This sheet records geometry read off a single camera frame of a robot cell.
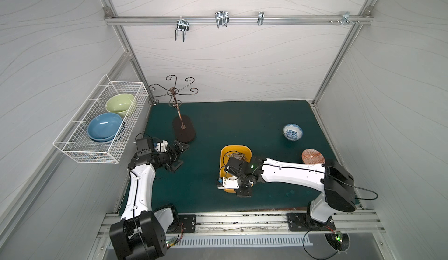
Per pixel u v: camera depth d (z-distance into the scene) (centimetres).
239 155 95
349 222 76
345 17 77
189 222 73
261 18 74
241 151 96
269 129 104
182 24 78
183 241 70
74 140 58
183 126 105
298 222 75
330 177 43
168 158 69
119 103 73
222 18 76
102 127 64
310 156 93
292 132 104
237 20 79
